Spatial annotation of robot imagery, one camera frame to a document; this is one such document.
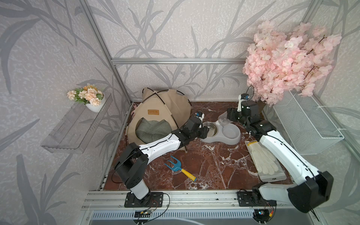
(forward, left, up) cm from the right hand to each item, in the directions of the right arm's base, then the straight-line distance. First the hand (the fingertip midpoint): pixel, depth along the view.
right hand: (232, 108), depth 79 cm
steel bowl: (+2, +8, -24) cm, 26 cm away
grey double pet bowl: (-2, -3, -26) cm, 26 cm away
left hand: (-6, +14, -11) cm, 19 cm away
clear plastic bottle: (-2, +4, -8) cm, 9 cm away
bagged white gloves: (-25, -23, -27) cm, 43 cm away
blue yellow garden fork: (-24, +33, -27) cm, 48 cm away
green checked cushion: (+1, +55, -24) cm, 60 cm away
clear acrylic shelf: (-15, +81, +2) cm, 83 cm away
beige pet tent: (+7, +35, -5) cm, 36 cm away
